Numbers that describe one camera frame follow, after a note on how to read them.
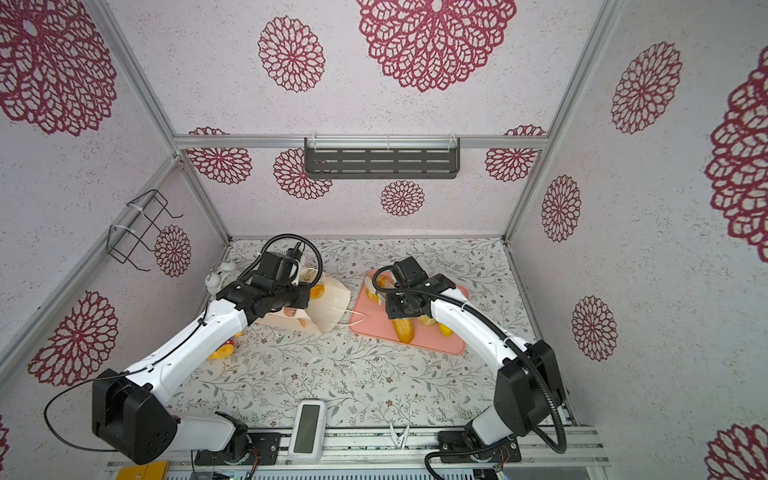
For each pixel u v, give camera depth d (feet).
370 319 3.16
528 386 1.39
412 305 1.92
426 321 3.03
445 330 1.82
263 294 1.88
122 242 2.39
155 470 2.30
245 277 2.05
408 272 2.10
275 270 2.01
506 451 2.38
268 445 2.44
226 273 3.17
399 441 2.42
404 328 2.97
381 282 2.39
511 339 1.48
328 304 3.30
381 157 3.15
